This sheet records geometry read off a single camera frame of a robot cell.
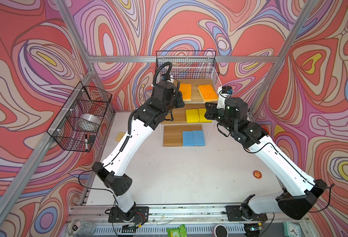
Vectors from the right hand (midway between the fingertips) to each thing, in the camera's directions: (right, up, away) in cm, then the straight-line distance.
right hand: (205, 106), depth 68 cm
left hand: (-10, +6, -1) cm, 12 cm away
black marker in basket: (-59, -18, +4) cm, 61 cm away
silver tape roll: (-56, -7, +2) cm, 57 cm away
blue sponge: (+2, -18, +33) cm, 37 cm away
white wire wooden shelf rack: (-5, -9, +14) cm, 17 cm away
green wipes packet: (-12, -59, 0) cm, 60 cm away
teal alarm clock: (+40, -58, 0) cm, 71 cm away
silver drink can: (-53, -50, -9) cm, 73 cm away
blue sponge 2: (-5, -18, +33) cm, 38 cm away
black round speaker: (+6, -56, -3) cm, 57 cm away
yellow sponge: (-4, -3, +14) cm, 15 cm away
